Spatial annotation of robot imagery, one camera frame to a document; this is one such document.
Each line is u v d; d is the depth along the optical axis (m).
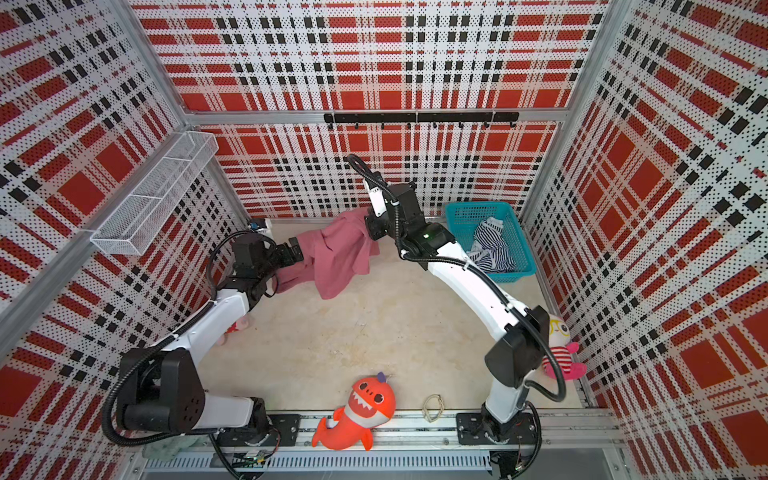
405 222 0.55
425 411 0.75
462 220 1.28
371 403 0.70
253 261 0.66
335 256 0.73
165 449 0.69
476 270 0.49
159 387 0.42
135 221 0.71
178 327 0.88
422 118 0.88
